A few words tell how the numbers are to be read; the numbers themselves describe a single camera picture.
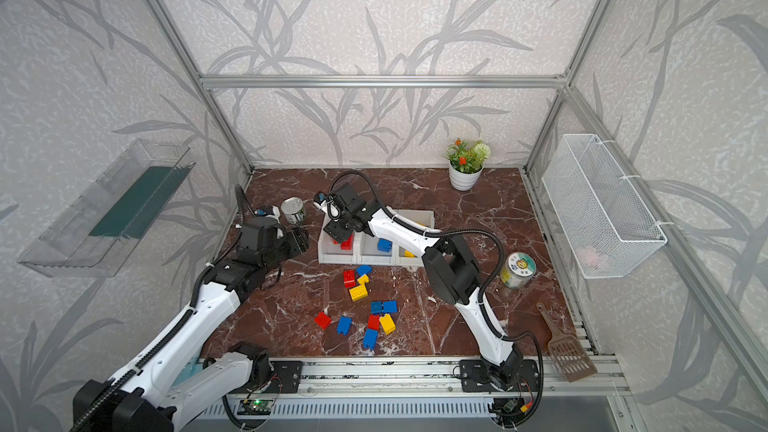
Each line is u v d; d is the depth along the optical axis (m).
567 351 0.78
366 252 0.95
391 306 0.85
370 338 0.80
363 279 0.89
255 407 0.71
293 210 1.01
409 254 0.59
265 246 0.61
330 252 0.97
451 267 0.54
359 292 0.87
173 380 0.44
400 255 0.90
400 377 0.75
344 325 0.81
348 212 0.72
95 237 0.63
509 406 0.75
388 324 0.80
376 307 0.84
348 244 0.97
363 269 0.91
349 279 0.89
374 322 0.82
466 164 1.02
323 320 0.82
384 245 0.96
